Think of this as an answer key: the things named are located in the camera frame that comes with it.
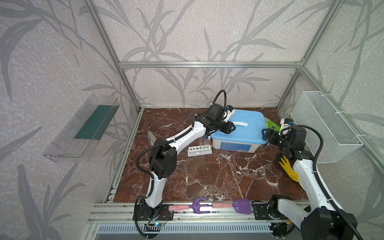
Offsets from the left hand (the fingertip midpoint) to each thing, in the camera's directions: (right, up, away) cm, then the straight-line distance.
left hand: (235, 123), depth 84 cm
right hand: (+18, -2, -2) cm, 18 cm away
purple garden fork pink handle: (-23, -42, -10) cm, 48 cm away
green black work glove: (+30, -1, +24) cm, 38 cm away
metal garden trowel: (-54, -11, +18) cm, 58 cm away
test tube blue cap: (-16, -11, +3) cm, 20 cm away
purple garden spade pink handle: (+2, -42, -7) cm, 43 cm away
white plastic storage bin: (+2, -14, +6) cm, 15 cm away
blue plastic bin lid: (+10, 0, +5) cm, 11 cm away
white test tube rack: (-21, -17, +8) cm, 28 cm away
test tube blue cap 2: (-20, -12, +7) cm, 25 cm away
